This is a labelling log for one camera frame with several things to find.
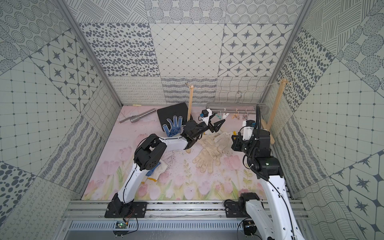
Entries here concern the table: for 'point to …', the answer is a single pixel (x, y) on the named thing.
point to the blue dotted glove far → (176, 128)
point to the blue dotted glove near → (153, 175)
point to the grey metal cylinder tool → (133, 118)
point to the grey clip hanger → (236, 108)
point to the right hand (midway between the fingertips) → (233, 138)
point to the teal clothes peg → (219, 117)
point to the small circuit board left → (121, 224)
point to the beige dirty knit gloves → (215, 145)
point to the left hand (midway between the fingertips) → (227, 119)
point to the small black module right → (250, 228)
